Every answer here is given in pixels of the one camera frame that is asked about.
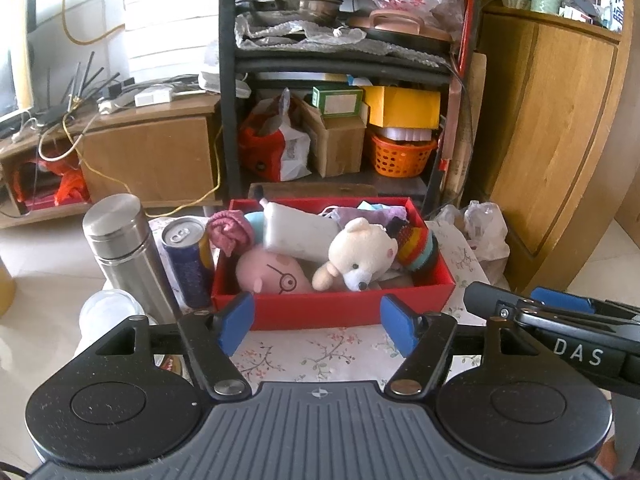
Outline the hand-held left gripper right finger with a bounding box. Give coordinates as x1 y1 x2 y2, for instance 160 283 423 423
380 294 547 396

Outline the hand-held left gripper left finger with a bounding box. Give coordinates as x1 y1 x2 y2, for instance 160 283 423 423
70 291 256 402

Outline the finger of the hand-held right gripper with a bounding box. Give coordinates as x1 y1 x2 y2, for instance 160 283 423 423
529 287 640 318
464 281 534 319

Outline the pink pig plush toy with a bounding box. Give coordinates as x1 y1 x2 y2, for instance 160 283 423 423
235 249 314 295

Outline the red cardboard box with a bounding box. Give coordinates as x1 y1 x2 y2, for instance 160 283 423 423
210 197 457 332

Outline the rainbow striped knit sock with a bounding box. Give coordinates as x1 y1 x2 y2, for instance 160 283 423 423
385 220 440 275

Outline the cream teddy bear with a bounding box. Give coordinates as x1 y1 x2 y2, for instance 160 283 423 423
312 216 400 294

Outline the pink yarn ball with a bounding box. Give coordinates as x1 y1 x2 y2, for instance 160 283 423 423
206 210 257 257

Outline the light blue towel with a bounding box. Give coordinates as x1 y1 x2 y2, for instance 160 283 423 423
244 211 266 249

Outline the white sponge block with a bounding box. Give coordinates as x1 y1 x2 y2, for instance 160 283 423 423
262 201 342 264

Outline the purple fluffy cloth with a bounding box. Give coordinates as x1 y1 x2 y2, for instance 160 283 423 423
332 204 409 234

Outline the blue and yellow can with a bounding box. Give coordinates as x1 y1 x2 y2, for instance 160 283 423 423
161 220 217 310

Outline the floral tablecloth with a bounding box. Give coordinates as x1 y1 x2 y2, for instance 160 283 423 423
75 215 501 397

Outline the glass jar with label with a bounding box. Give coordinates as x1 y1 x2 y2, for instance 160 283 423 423
77 290 184 379

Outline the stainless steel thermos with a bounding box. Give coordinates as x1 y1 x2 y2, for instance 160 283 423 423
82 193 181 322

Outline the orange plastic basket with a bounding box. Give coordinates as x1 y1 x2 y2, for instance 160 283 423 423
370 133 439 179

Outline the wooden cabinet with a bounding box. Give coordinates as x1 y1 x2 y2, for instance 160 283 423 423
470 0 634 297

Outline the red and white plastic bag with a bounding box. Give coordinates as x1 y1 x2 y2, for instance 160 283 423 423
237 89 314 184

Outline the brown cardboard box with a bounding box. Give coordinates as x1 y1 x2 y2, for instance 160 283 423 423
300 105 369 178

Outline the wooden television stand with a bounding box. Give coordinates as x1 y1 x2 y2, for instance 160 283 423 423
0 95 224 229

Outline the yellow box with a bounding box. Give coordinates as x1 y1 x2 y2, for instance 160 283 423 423
362 85 442 130

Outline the black shelf rack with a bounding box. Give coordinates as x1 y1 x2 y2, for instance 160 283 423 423
219 0 483 211

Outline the green box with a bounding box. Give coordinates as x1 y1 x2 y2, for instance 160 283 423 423
312 86 365 119

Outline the white power adapter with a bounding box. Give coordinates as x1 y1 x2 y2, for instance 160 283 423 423
134 91 174 108

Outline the black router with antennas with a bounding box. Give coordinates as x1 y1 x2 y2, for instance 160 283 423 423
37 50 122 127

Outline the black pan with pink lid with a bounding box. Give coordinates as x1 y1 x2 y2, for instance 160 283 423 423
347 9 456 52

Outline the clear bubble wrap sheet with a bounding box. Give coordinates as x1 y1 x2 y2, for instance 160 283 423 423
235 12 369 52

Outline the clear pink plastic bag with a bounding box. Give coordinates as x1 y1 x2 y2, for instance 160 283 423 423
372 0 464 32

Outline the steel pot with lid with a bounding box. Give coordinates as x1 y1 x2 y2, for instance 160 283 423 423
235 0 346 24

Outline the yellow cable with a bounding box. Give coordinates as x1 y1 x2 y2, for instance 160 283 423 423
60 0 126 46

